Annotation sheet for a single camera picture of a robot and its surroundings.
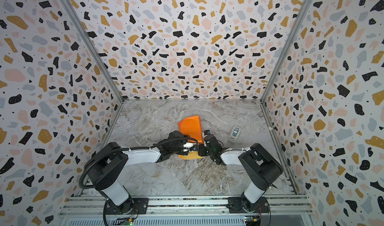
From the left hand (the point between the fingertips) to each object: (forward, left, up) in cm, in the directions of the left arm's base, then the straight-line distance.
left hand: (189, 138), depth 91 cm
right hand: (-3, -6, -5) cm, 9 cm away
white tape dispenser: (+5, -29, -3) cm, 30 cm away
